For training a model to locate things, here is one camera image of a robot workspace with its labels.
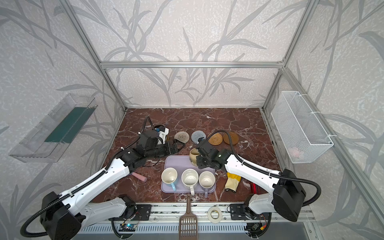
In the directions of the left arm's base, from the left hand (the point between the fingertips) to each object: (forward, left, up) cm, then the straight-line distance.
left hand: (182, 143), depth 74 cm
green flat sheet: (0, +47, +14) cm, 49 cm away
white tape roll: (-31, -15, -20) cm, 39 cm away
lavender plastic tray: (0, +4, -25) cm, 25 cm away
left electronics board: (-33, +26, -22) cm, 48 cm away
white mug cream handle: (-11, -3, -19) cm, 22 cm away
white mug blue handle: (-11, +8, -17) cm, 22 cm away
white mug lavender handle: (-11, -13, -21) cm, 27 cm away
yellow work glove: (-13, -27, -20) cm, 36 cm away
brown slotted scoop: (-32, -4, -21) cm, 38 cm away
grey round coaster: (+20, -6, -23) cm, 31 cm away
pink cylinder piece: (-11, +25, -19) cm, 33 cm away
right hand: (-1, -9, -10) cm, 14 cm away
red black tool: (-16, -38, -18) cm, 45 cm away
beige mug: (0, -5, -10) cm, 12 cm away
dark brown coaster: (+18, -33, -23) cm, 44 cm away
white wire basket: (-3, -52, +14) cm, 54 cm away
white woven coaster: (+18, +4, -22) cm, 28 cm away
